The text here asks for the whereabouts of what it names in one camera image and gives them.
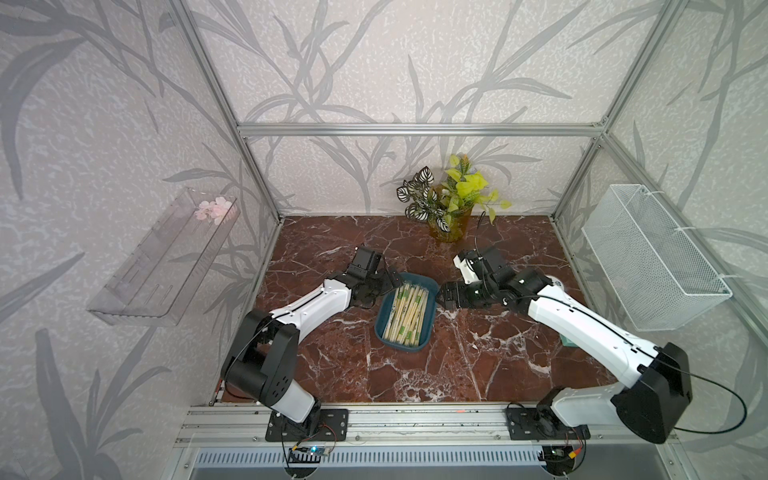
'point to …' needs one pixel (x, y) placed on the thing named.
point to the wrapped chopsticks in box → (405, 322)
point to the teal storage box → (383, 306)
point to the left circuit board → (307, 454)
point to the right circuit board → (557, 459)
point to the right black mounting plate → (522, 424)
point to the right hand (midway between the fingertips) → (447, 296)
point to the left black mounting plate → (330, 425)
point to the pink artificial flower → (218, 210)
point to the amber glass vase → (457, 227)
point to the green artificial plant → (463, 190)
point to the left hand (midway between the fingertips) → (394, 284)
